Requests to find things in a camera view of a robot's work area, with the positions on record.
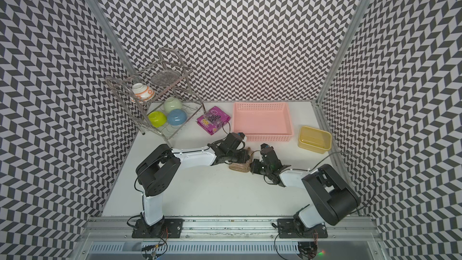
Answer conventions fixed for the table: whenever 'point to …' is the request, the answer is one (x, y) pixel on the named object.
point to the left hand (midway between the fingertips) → (249, 159)
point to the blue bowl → (177, 117)
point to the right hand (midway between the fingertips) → (250, 168)
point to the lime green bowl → (157, 118)
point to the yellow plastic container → (314, 139)
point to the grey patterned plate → (165, 77)
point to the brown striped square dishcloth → (243, 167)
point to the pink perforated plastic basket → (263, 121)
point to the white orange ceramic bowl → (142, 92)
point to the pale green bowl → (172, 103)
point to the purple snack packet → (213, 120)
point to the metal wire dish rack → (159, 97)
